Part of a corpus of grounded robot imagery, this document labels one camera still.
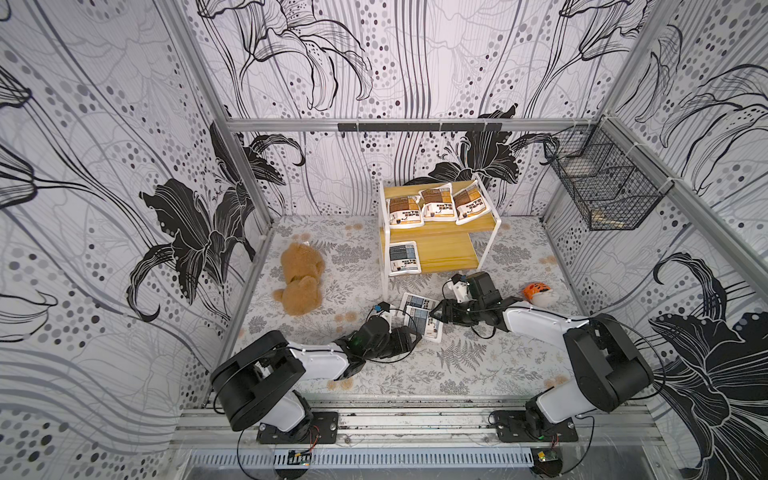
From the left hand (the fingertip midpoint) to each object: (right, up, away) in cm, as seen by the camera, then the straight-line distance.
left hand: (417, 345), depth 84 cm
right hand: (+7, +8, +6) cm, 13 cm away
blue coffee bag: (+1, +6, +6) cm, 9 cm away
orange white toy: (+39, +14, +7) cm, 42 cm away
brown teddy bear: (-36, +21, +9) cm, 43 cm away
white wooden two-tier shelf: (+3, +34, -11) cm, 36 cm away
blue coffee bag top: (-4, +25, +3) cm, 25 cm away
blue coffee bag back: (+1, +10, +11) cm, 15 cm away
